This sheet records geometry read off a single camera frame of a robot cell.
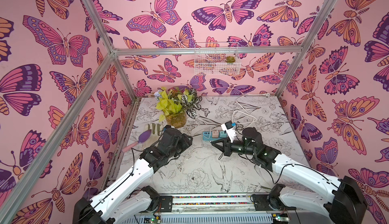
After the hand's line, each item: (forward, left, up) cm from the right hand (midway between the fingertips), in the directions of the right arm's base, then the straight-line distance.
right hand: (213, 142), depth 72 cm
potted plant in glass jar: (+27, +21, -2) cm, 34 cm away
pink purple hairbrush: (+13, +44, -20) cm, 50 cm away
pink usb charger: (+13, -2, -15) cm, 20 cm away
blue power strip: (+13, +2, -17) cm, 22 cm away
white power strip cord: (+54, -47, -21) cm, 74 cm away
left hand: (+3, +10, -3) cm, 11 cm away
